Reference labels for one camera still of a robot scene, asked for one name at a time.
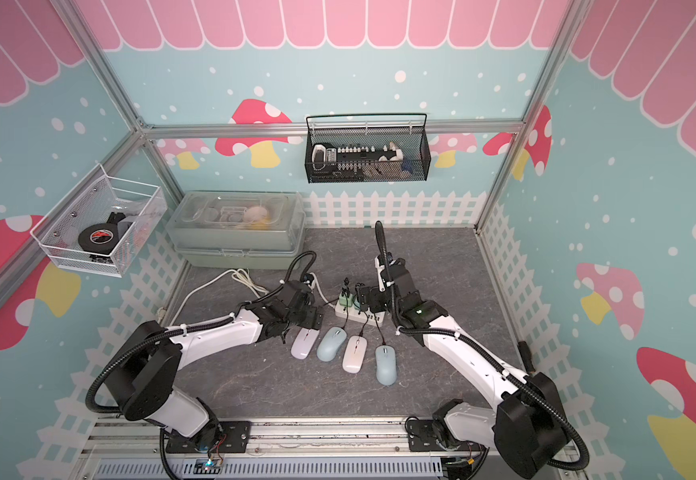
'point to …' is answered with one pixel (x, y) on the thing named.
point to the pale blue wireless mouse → (386, 369)
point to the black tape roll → (99, 237)
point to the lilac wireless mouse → (304, 343)
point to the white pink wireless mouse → (355, 354)
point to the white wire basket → (136, 208)
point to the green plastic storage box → (238, 230)
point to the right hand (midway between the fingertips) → (373, 287)
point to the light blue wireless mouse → (330, 343)
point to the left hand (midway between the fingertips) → (310, 312)
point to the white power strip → (375, 318)
